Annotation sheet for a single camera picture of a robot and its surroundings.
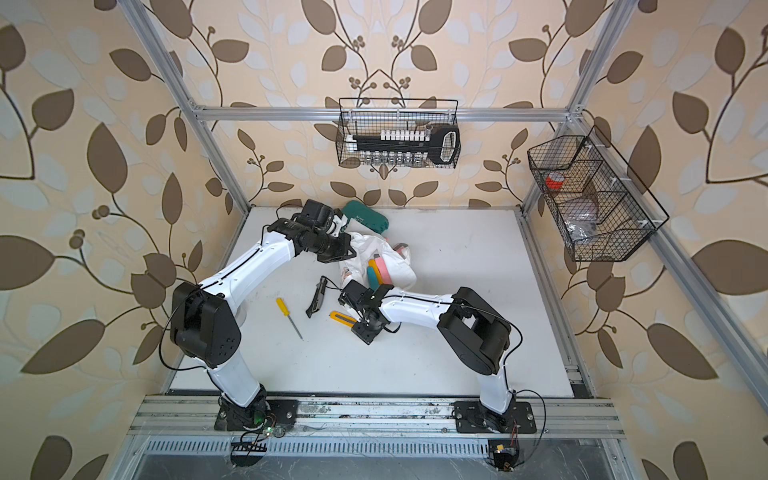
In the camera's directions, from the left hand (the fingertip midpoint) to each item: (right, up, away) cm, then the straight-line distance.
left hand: (352, 248), depth 85 cm
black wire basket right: (+64, +10, -11) cm, 66 cm away
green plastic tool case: (0, +13, +34) cm, 36 cm away
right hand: (+5, -24, +4) cm, 25 cm away
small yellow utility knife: (+4, -6, +17) cm, 19 cm away
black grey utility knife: (-13, -17, +11) cm, 24 cm away
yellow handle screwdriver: (-22, -20, +8) cm, 31 cm away
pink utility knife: (+8, -8, +13) cm, 18 cm away
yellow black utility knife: (-3, -22, +6) cm, 23 cm away
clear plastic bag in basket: (+58, +8, -12) cm, 60 cm away
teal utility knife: (+5, -10, +13) cm, 17 cm away
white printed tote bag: (+14, -6, +7) cm, 16 cm away
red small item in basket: (+60, +20, +2) cm, 63 cm away
